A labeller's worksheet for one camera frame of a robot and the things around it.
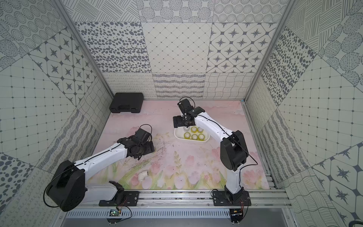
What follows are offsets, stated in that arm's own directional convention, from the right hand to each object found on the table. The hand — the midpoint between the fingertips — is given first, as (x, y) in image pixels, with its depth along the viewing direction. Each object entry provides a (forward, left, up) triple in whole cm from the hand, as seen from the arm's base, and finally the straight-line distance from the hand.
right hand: (182, 124), depth 89 cm
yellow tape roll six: (+4, -12, -13) cm, 18 cm away
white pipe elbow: (-29, +23, -11) cm, 38 cm away
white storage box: (+1, +3, -13) cm, 14 cm away
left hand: (-13, +20, -7) cm, 25 cm away
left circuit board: (-46, +34, -15) cm, 59 cm away
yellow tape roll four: (-1, -8, -14) cm, 16 cm away
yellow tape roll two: (-1, -3, -13) cm, 14 cm away
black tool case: (+31, +50, -11) cm, 59 cm away
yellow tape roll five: (+4, -8, -12) cm, 15 cm away
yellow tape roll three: (-1, -13, -14) cm, 19 cm away
